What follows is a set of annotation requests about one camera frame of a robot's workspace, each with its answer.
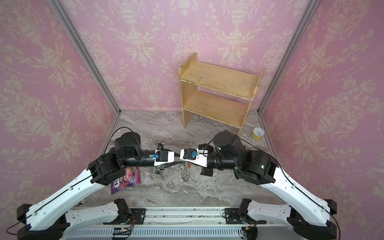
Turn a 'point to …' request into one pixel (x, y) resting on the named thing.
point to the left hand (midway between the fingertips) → (183, 158)
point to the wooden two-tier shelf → (220, 94)
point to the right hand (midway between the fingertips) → (188, 156)
